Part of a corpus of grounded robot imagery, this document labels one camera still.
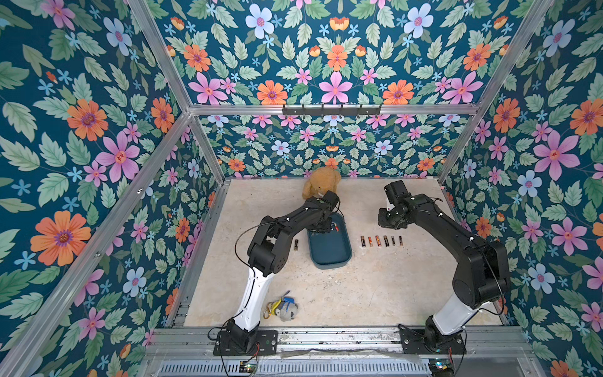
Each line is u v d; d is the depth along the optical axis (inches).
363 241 38.4
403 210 25.1
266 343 28.9
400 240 38.4
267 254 22.8
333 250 36.0
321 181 37.7
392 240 38.6
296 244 37.7
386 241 37.9
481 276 17.9
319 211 28.3
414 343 28.9
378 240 38.7
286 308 30.1
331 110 36.5
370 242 38.5
